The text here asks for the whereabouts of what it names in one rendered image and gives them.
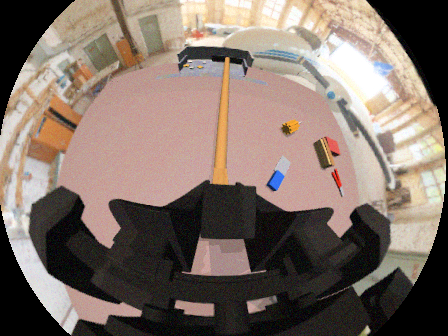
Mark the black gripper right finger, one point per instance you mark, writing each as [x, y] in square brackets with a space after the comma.
[273, 226]

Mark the red rectangular block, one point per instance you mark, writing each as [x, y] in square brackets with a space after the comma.
[333, 146]

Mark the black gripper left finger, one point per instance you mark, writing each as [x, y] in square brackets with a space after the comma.
[178, 222]

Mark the yellow screwdriver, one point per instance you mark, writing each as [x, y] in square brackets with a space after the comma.
[290, 126]

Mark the tan scrub brush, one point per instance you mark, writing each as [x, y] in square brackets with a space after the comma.
[324, 153]

